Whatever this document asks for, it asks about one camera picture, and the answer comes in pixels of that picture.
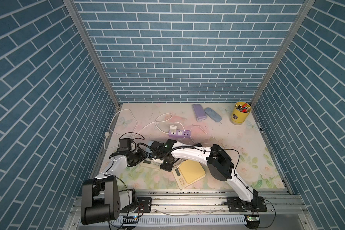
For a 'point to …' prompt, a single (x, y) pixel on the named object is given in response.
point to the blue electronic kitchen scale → (149, 162)
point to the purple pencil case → (199, 112)
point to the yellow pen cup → (241, 111)
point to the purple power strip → (180, 133)
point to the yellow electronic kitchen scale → (187, 172)
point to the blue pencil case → (212, 115)
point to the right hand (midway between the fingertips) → (167, 167)
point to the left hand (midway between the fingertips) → (147, 155)
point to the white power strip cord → (107, 133)
